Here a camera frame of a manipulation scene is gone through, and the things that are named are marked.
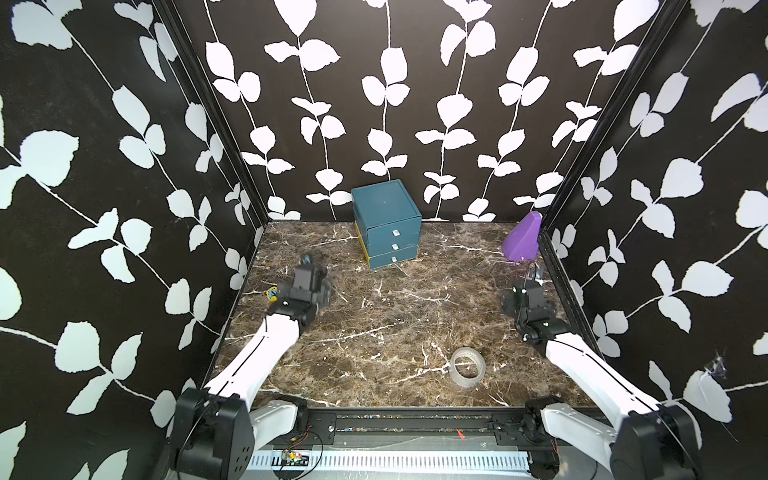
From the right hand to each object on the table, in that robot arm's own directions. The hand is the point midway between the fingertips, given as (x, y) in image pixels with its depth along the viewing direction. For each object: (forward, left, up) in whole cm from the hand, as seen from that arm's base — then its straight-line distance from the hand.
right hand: (523, 291), depth 86 cm
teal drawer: (+18, +39, -1) cm, 43 cm away
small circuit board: (-40, +62, -13) cm, 75 cm away
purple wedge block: (+23, -7, -4) cm, 25 cm away
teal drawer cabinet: (+18, +40, +10) cm, 45 cm away
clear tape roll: (-16, +13, -11) cm, 24 cm away
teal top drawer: (+19, +35, +6) cm, 40 cm away
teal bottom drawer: (+19, +36, -8) cm, 42 cm away
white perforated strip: (-40, +37, -12) cm, 56 cm away
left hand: (0, +64, +3) cm, 64 cm away
